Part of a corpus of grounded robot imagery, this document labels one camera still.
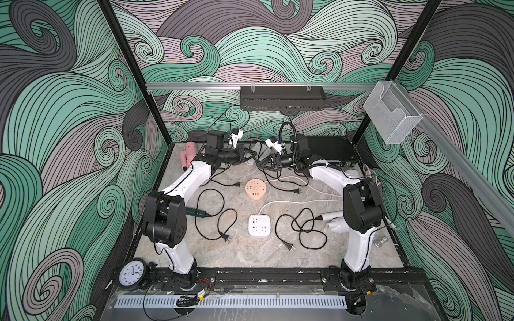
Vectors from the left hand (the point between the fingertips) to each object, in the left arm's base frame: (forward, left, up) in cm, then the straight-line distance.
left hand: (256, 152), depth 81 cm
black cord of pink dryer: (0, +10, -26) cm, 27 cm away
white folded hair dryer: (0, +2, 0) cm, 2 cm away
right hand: (-5, 0, -4) cm, 7 cm away
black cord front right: (-30, -14, -24) cm, 41 cm away
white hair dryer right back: (+6, -51, -23) cm, 56 cm away
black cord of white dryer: (+6, -4, -21) cm, 22 cm away
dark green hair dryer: (-16, +27, -23) cm, 39 cm away
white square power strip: (-21, -2, -24) cm, 32 cm away
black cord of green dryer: (-16, +21, -26) cm, 37 cm away
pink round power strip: (-3, 0, -24) cm, 25 cm away
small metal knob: (-28, -51, -25) cm, 63 cm away
